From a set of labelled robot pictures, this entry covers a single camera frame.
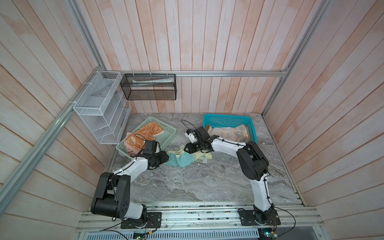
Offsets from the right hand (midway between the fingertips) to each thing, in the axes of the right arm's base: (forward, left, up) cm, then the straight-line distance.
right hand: (186, 148), depth 96 cm
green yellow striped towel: (-8, +3, +2) cm, 9 cm away
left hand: (-9, +12, 0) cm, 15 cm away
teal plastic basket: (+30, -31, -5) cm, 44 cm away
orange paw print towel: (+13, -38, 0) cm, 40 cm away
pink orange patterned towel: (0, +33, +6) cm, 33 cm away
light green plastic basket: (+8, +17, -2) cm, 19 cm away
